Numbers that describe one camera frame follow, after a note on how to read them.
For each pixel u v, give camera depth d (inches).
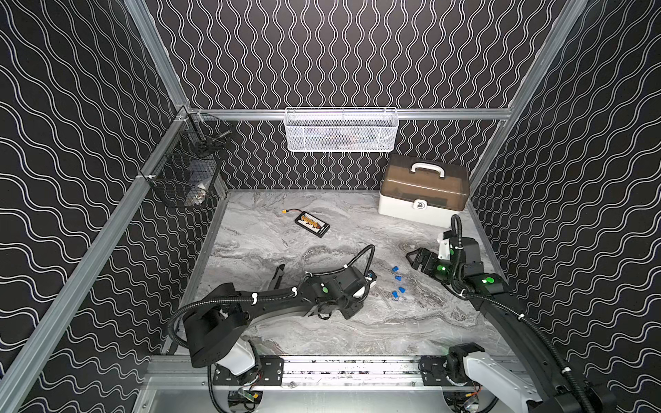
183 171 36.7
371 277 28.2
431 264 27.7
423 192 38.7
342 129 49.6
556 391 15.5
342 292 24.7
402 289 35.7
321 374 30.0
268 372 29.7
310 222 42.3
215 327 16.9
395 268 37.4
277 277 36.4
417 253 28.6
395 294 35.4
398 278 37.0
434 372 29.0
